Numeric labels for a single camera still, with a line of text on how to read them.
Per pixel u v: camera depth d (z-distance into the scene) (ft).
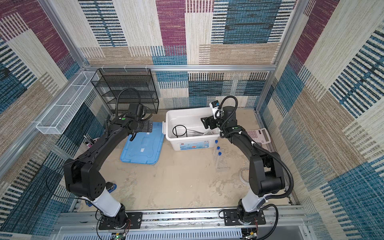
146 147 3.26
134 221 2.40
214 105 2.50
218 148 2.66
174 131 3.23
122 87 3.55
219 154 2.61
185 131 3.16
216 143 2.77
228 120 2.25
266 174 1.51
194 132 3.46
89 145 2.89
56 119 2.34
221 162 2.98
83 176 1.46
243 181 2.77
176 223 2.39
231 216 2.41
